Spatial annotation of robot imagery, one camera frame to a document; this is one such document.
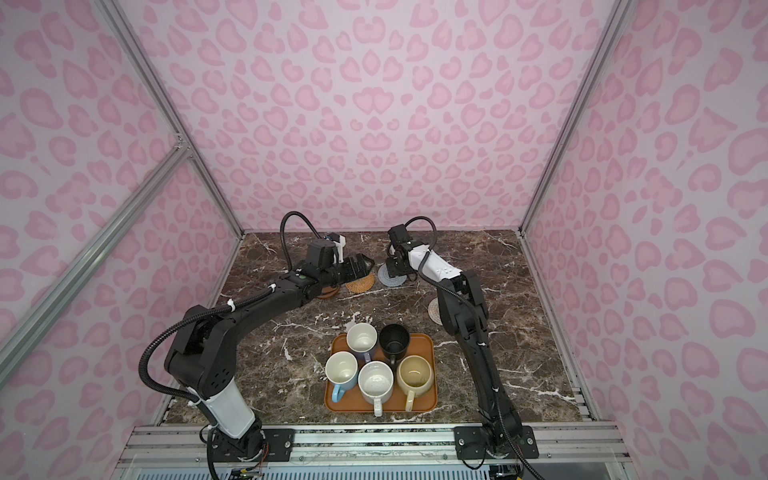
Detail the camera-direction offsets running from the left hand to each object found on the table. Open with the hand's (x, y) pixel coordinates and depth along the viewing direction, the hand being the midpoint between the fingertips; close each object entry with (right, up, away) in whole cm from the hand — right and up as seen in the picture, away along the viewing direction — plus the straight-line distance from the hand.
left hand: (368, 261), depth 89 cm
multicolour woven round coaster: (+21, -17, +8) cm, 28 cm away
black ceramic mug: (+8, -23, -1) cm, 24 cm away
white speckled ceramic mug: (+3, -33, -7) cm, 34 cm away
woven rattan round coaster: (-4, -9, +15) cm, 18 cm away
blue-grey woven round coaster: (+5, -6, +16) cm, 18 cm away
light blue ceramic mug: (-7, -30, -6) cm, 32 cm away
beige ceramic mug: (+14, -32, -5) cm, 35 cm away
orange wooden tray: (+17, -25, +1) cm, 30 cm away
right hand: (+10, -3, +18) cm, 21 cm away
